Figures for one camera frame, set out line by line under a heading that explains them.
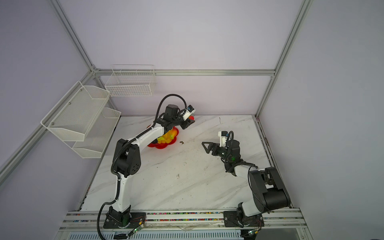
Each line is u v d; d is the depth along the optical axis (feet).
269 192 1.48
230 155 2.34
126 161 1.85
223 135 2.62
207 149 2.61
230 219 2.41
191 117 3.05
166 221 2.45
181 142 3.42
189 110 2.69
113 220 2.13
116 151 1.88
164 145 3.22
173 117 2.52
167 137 3.32
